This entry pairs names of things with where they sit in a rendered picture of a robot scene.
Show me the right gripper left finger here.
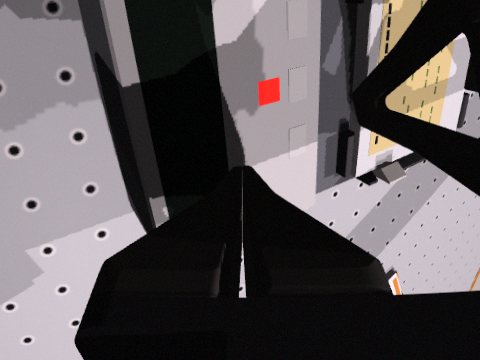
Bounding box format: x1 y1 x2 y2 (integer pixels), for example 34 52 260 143
88 166 242 301

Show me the grey perforated base plate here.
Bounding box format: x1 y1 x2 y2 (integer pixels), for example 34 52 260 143
0 0 480 360

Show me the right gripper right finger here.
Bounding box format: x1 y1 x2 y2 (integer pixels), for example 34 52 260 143
243 166 394 297

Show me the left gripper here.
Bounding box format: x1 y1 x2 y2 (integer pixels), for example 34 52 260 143
352 0 480 197

